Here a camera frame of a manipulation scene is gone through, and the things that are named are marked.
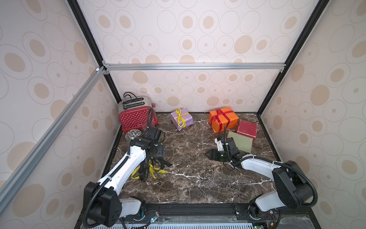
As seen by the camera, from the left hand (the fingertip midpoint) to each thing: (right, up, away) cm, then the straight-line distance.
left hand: (161, 150), depth 82 cm
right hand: (+32, -3, +9) cm, 33 cm away
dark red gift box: (+59, +12, +21) cm, 64 cm away
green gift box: (+54, +3, +15) cm, 56 cm away
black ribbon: (-11, -13, +6) cm, 18 cm away
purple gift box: (+17, +20, +25) cm, 36 cm away
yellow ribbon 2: (-7, -13, +6) cm, 16 cm away
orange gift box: (+41, +19, +19) cm, 49 cm away
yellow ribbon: (+11, +17, +21) cm, 30 cm away
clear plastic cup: (-14, +15, +24) cm, 32 cm away
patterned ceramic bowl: (-24, +9, +21) cm, 33 cm away
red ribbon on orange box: (+39, +25, +24) cm, 52 cm away
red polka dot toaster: (-19, +23, +15) cm, 34 cm away
